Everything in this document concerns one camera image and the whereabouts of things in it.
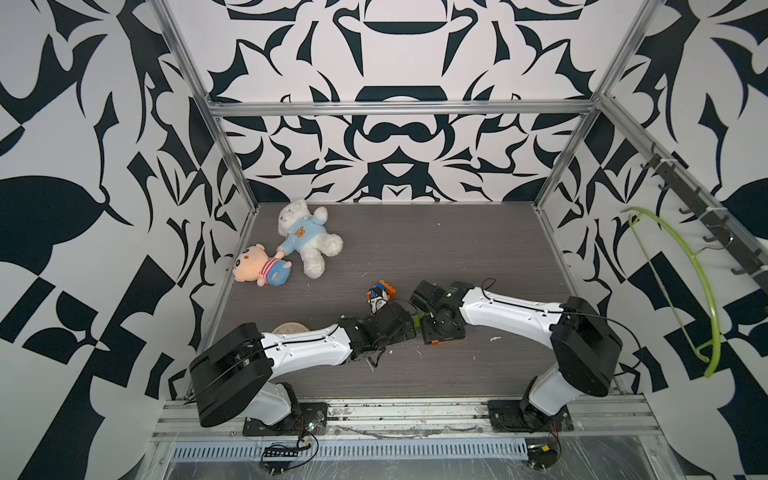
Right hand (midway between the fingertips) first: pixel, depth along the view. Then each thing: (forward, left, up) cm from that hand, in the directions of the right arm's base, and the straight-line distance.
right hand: (433, 333), depth 86 cm
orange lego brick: (+13, +12, 0) cm, 18 cm away
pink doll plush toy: (+20, +53, +7) cm, 57 cm away
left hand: (+2, +8, +4) cm, 9 cm away
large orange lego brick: (-5, 0, +6) cm, 8 cm away
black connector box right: (-28, -23, -4) cm, 36 cm away
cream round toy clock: (+2, +41, 0) cm, 41 cm away
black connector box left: (-27, +39, -4) cm, 47 cm away
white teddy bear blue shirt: (+33, +41, +7) cm, 53 cm away
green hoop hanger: (-15, -50, +23) cm, 57 cm away
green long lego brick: (+2, +5, +6) cm, 8 cm away
